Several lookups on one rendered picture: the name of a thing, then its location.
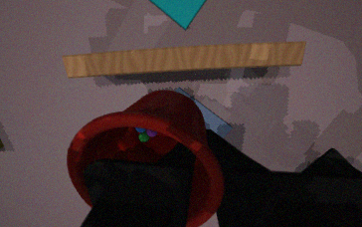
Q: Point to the tan wooden flat bar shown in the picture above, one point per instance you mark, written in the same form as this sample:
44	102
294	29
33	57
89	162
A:
224	56

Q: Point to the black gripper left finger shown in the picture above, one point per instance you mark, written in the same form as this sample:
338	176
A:
166	183

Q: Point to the green marble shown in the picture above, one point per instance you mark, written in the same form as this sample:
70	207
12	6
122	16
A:
143	137

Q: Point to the dark red translucent cup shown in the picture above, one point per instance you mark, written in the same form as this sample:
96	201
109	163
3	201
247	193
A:
176	118

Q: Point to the purple marble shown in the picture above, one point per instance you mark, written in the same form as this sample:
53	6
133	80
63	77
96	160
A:
151	132

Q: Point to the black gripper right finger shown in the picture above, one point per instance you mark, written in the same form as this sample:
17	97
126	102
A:
252	191

